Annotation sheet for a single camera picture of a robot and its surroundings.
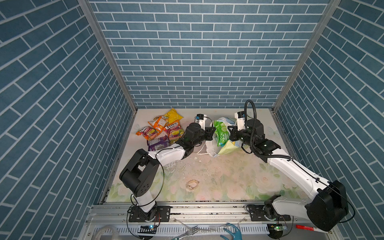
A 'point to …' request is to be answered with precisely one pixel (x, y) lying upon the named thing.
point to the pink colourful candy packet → (174, 131)
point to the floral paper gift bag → (230, 147)
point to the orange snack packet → (159, 123)
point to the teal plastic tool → (237, 235)
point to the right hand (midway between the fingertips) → (227, 125)
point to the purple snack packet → (158, 144)
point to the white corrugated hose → (115, 233)
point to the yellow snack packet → (173, 116)
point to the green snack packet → (221, 133)
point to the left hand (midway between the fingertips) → (216, 128)
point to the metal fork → (192, 231)
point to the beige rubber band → (188, 187)
